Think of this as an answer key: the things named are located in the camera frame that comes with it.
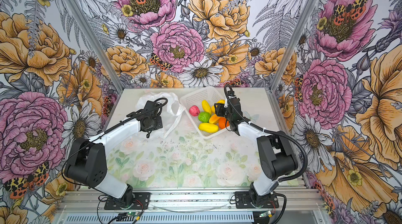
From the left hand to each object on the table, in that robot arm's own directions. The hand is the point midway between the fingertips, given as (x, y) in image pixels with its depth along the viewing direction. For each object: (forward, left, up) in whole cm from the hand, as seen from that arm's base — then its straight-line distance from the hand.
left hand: (156, 128), depth 91 cm
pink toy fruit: (+14, -21, -2) cm, 26 cm away
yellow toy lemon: (+2, -30, -3) cm, 30 cm away
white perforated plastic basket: (+25, -22, -3) cm, 34 cm away
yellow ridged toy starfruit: (+8, -34, -4) cm, 35 cm away
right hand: (+10, -35, +6) cm, 37 cm away
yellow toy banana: (+18, -29, -3) cm, 34 cm away
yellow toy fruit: (+9, -38, +12) cm, 41 cm away
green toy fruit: (+9, -27, -2) cm, 29 cm away
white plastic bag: (+7, -8, +5) cm, 12 cm away
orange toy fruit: (+5, -38, -2) cm, 39 cm away
